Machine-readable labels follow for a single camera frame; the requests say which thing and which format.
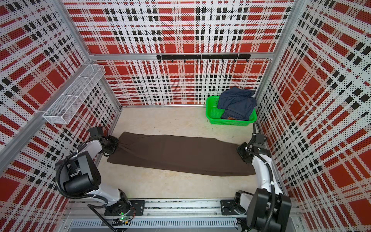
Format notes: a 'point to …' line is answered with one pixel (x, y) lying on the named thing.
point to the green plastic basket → (213, 114)
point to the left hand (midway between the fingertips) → (122, 141)
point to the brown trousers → (180, 153)
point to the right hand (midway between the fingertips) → (238, 150)
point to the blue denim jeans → (239, 104)
